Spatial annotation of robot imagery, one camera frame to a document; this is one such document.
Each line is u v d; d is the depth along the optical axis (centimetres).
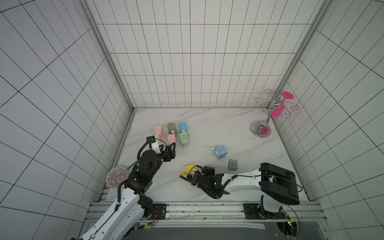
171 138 93
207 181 64
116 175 83
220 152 87
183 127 99
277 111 80
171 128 99
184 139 92
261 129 104
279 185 44
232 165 89
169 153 69
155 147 67
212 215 73
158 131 97
